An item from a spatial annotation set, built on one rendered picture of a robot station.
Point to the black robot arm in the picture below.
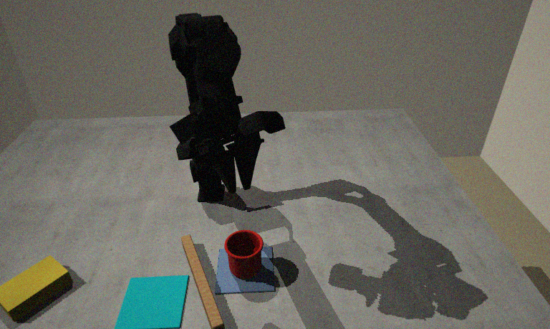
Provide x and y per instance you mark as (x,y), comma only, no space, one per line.
(207,53)

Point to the red cup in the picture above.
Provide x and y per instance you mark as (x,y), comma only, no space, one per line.
(249,244)

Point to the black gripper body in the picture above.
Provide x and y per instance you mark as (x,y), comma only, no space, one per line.
(244,128)

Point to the yellow rectangular block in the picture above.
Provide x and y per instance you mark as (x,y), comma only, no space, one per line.
(34,286)

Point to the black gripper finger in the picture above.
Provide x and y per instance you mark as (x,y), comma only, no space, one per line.
(224,165)
(245,153)

